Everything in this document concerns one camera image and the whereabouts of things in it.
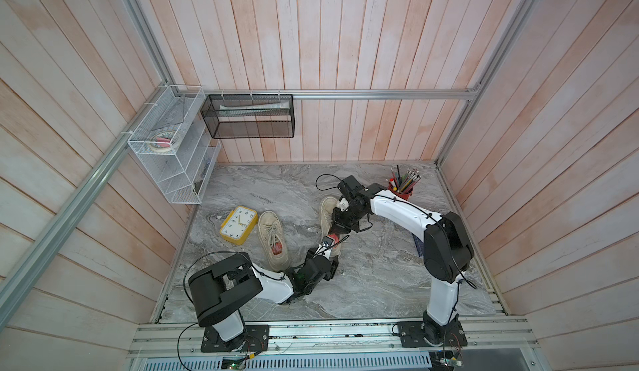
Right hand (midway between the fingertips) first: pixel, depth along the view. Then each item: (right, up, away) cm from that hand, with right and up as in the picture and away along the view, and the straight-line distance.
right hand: (329, 230), depth 88 cm
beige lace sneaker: (-20, -4, -1) cm, 20 cm away
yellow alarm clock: (-35, +1, +8) cm, 36 cm away
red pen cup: (+30, +12, +10) cm, 34 cm away
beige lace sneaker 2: (0, +8, +6) cm, 10 cm away
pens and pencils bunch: (+30, +17, +8) cm, 36 cm away
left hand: (0, -9, +1) cm, 9 cm away
